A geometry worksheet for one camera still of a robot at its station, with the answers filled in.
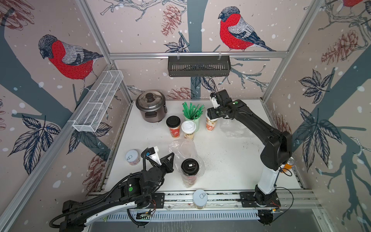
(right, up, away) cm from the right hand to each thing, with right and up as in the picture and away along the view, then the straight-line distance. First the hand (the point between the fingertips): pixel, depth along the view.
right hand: (212, 110), depth 89 cm
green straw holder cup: (-14, -2, +7) cm, 15 cm away
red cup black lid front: (-15, -27, -22) cm, 38 cm away
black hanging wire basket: (-7, +33, +15) cm, 37 cm away
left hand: (-21, -22, -18) cm, 35 cm away
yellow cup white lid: (-15, -10, -7) cm, 20 cm away
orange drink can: (+39, -29, -13) cm, 51 cm away
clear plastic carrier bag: (-18, -21, -12) cm, 30 cm away
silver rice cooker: (-39, +3, +3) cm, 40 cm away
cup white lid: (-1, -8, +2) cm, 9 cm away
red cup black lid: (-24, -7, -4) cm, 26 cm away
